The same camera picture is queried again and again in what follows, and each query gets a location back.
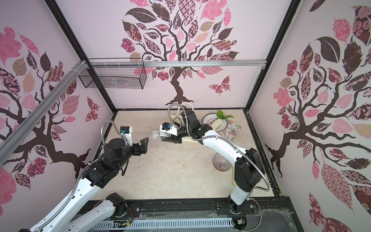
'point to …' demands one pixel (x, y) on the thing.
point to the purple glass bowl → (220, 163)
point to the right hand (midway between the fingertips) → (164, 131)
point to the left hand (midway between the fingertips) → (140, 141)
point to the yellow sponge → (234, 182)
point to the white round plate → (208, 118)
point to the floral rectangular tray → (231, 131)
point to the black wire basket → (116, 73)
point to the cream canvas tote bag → (174, 117)
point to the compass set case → (157, 135)
